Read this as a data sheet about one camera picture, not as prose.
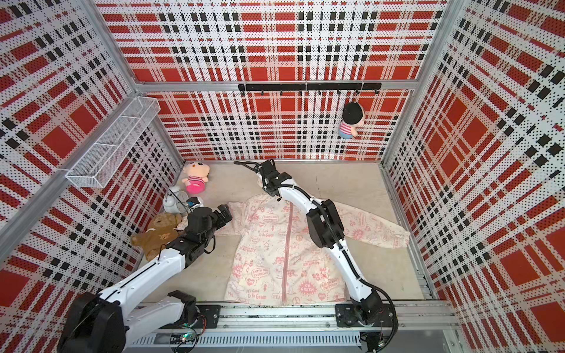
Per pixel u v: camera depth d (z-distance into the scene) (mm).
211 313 736
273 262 862
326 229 619
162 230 863
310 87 909
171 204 921
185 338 692
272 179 777
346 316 731
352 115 929
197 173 1078
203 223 654
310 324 733
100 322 391
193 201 735
